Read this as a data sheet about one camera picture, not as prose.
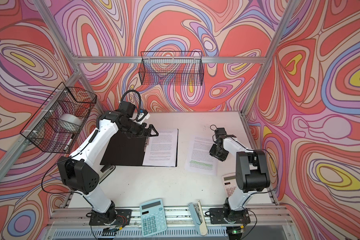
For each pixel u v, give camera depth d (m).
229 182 0.82
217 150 0.80
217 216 0.74
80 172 0.44
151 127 0.72
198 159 0.94
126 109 0.64
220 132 0.78
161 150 0.98
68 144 0.72
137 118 0.72
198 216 0.71
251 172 0.47
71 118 0.73
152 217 0.72
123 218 0.72
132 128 0.68
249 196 0.52
